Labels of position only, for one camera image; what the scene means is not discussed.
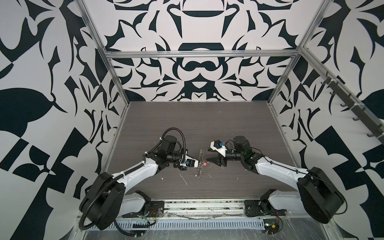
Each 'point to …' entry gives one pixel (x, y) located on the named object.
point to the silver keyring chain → (200, 163)
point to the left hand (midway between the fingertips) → (199, 154)
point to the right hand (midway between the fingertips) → (209, 152)
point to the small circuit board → (271, 226)
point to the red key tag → (205, 164)
